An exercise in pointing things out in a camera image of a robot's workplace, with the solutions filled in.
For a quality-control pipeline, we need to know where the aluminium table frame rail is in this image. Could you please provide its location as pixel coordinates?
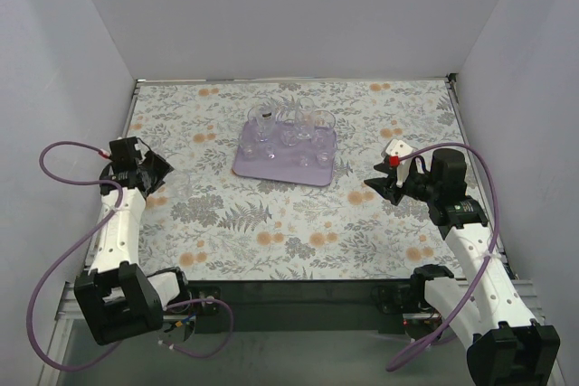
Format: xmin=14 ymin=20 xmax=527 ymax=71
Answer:
xmin=45 ymin=282 xmax=84 ymax=364

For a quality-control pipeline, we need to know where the lilac rectangular plastic tray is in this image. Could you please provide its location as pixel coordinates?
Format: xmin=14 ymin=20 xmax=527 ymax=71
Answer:
xmin=233 ymin=122 xmax=337 ymax=187

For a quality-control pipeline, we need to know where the tall clear glass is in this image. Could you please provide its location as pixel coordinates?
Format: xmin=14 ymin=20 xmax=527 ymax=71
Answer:
xmin=294 ymin=97 xmax=316 ymax=140

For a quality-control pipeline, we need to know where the floral patterned table mat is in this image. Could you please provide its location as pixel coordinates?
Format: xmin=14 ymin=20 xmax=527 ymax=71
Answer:
xmin=128 ymin=80 xmax=462 ymax=280

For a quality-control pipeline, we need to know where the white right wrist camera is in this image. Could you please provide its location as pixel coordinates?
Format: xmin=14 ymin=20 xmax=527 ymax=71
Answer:
xmin=383 ymin=139 xmax=421 ymax=188

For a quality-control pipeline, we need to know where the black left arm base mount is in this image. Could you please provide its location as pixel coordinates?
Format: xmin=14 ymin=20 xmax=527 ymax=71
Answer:
xmin=176 ymin=285 xmax=222 ymax=316

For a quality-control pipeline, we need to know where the clear wine glass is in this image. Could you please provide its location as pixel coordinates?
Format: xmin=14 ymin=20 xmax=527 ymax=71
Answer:
xmin=262 ymin=142 xmax=279 ymax=160

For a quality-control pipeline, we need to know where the small faceted clear glass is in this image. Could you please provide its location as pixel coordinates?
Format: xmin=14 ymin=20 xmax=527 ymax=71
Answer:
xmin=166 ymin=172 xmax=193 ymax=202

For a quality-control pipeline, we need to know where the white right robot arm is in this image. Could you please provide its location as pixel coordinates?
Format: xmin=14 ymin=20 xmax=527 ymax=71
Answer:
xmin=365 ymin=139 xmax=560 ymax=385

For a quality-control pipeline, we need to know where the clear stemmed glass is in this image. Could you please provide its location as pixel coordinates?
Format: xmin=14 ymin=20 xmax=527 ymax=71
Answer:
xmin=255 ymin=103 xmax=276 ymax=142

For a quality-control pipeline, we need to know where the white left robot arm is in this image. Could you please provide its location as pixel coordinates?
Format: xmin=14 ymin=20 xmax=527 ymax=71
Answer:
xmin=73 ymin=137 xmax=191 ymax=345

